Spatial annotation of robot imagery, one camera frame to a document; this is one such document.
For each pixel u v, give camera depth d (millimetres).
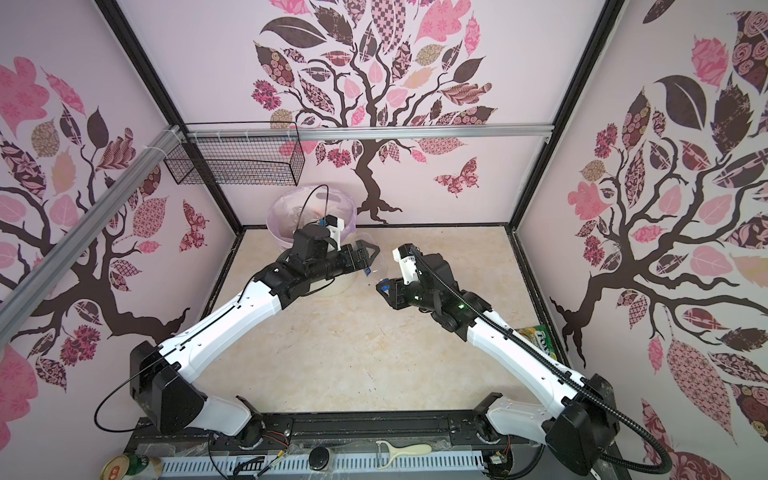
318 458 619
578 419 380
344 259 667
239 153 947
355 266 656
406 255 653
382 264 722
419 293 620
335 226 683
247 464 725
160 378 395
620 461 417
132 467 610
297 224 948
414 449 711
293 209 924
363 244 670
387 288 725
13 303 495
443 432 741
